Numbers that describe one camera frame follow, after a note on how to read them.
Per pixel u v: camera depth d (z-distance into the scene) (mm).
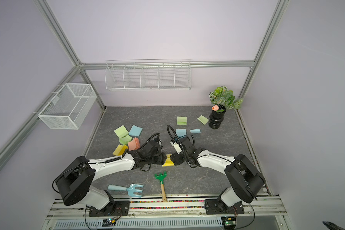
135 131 1052
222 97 913
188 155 678
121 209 737
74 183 433
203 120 1110
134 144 946
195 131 1060
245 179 424
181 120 1097
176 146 805
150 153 681
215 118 1000
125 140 988
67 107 831
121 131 1046
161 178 845
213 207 739
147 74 990
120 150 932
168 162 865
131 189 798
